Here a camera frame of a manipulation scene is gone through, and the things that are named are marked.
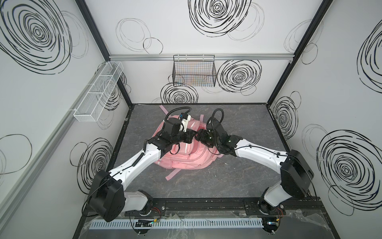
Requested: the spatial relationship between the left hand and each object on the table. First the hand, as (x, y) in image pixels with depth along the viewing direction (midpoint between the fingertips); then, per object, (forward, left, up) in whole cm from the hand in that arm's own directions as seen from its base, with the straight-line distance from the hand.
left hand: (197, 132), depth 78 cm
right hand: (-1, +2, -4) cm, 4 cm away
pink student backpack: (-10, +2, -8) cm, 13 cm away
